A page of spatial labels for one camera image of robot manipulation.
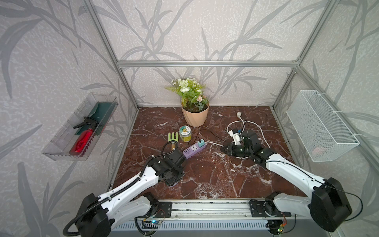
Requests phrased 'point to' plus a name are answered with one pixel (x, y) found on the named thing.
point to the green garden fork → (172, 138)
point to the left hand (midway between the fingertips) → (184, 177)
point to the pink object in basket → (319, 151)
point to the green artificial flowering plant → (190, 90)
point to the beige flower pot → (195, 119)
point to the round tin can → (185, 132)
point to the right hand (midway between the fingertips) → (220, 148)
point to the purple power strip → (194, 148)
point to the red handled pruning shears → (84, 139)
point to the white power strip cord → (238, 115)
